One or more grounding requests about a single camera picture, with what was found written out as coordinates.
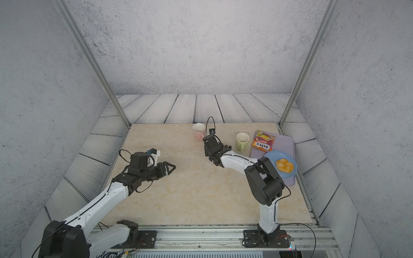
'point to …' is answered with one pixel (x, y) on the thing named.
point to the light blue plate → (274, 155)
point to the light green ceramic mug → (242, 140)
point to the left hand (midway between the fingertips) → (174, 168)
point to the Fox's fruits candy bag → (263, 141)
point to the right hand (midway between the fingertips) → (212, 144)
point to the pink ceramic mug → (199, 129)
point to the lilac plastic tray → (285, 143)
